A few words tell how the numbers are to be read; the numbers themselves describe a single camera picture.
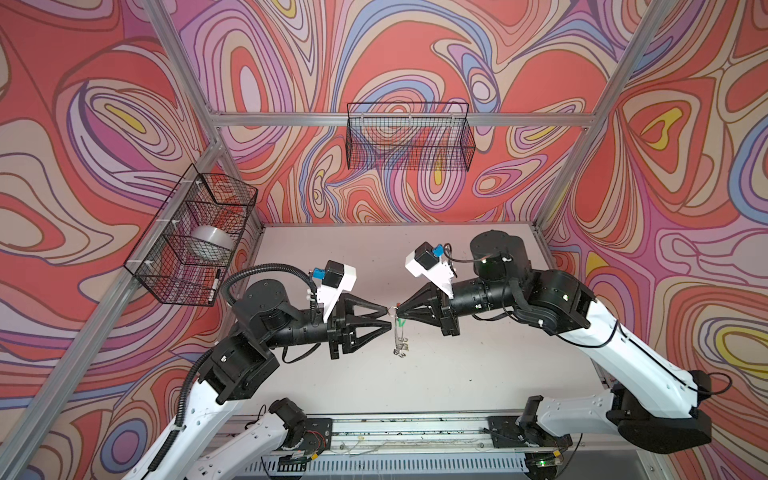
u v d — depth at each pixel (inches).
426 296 19.1
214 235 28.9
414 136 37.8
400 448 28.7
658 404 15.2
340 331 18.0
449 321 17.4
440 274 17.4
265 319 15.7
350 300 19.5
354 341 18.3
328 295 17.2
